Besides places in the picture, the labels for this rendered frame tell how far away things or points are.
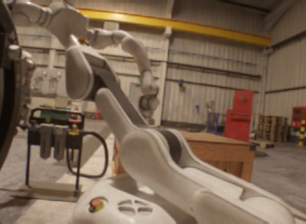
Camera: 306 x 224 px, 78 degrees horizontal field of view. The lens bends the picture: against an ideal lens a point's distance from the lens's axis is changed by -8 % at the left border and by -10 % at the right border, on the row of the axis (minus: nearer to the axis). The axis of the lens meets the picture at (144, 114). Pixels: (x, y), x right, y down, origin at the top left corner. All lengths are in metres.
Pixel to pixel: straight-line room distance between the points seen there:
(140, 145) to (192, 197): 0.21
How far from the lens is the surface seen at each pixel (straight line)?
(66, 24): 1.13
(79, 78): 0.85
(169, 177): 0.58
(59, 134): 1.42
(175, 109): 11.55
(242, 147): 1.59
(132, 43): 1.09
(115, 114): 0.75
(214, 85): 12.28
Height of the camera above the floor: 0.61
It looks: level
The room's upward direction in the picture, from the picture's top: 6 degrees clockwise
